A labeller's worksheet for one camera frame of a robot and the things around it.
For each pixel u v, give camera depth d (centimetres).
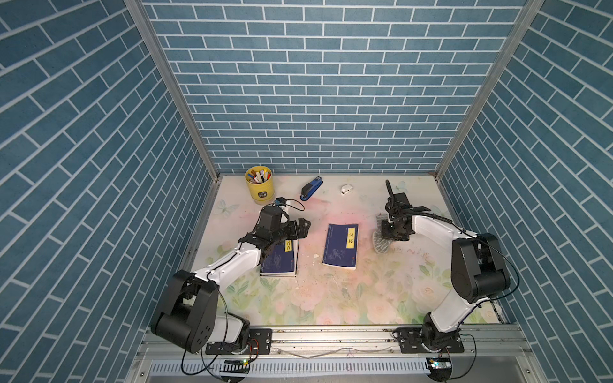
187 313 43
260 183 99
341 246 94
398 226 72
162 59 81
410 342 74
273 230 67
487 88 89
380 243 91
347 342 75
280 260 86
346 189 112
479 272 47
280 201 78
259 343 73
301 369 77
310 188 111
